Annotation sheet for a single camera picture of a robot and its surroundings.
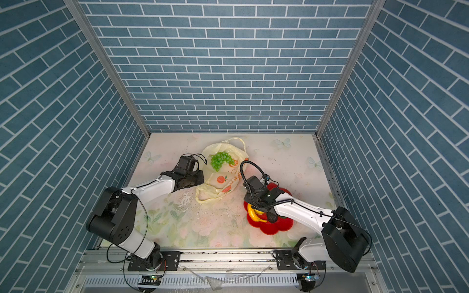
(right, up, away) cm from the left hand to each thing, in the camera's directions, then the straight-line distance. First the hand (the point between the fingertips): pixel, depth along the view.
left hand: (207, 178), depth 93 cm
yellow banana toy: (+24, -14, -13) cm, 30 cm away
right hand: (+21, -8, -8) cm, 24 cm away
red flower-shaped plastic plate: (+36, -20, -11) cm, 42 cm away
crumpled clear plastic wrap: (+7, -37, -23) cm, 45 cm away
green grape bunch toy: (+4, +9, +8) cm, 13 cm away
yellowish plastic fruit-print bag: (+4, -4, +4) cm, 7 cm away
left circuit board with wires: (-20, -39, -21) cm, 48 cm away
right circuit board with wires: (+44, -37, -22) cm, 62 cm away
